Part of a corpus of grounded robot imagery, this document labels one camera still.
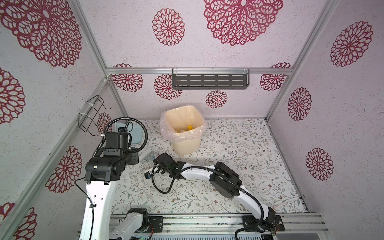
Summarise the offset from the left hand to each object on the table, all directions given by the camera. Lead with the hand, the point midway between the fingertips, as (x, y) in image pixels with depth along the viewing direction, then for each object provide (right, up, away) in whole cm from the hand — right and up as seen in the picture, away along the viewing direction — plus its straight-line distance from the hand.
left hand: (128, 156), depth 66 cm
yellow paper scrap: (+27, +14, +36) cm, 47 cm away
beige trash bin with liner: (+23, +15, +37) cm, 46 cm away
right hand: (+5, -3, +25) cm, 25 cm away
